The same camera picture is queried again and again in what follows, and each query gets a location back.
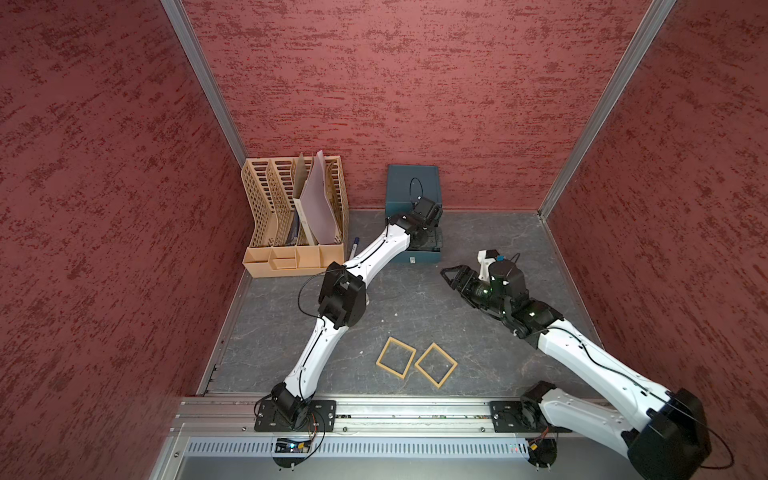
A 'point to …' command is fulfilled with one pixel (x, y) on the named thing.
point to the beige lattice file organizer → (297, 215)
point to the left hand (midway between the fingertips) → (426, 244)
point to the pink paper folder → (319, 204)
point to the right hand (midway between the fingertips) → (444, 283)
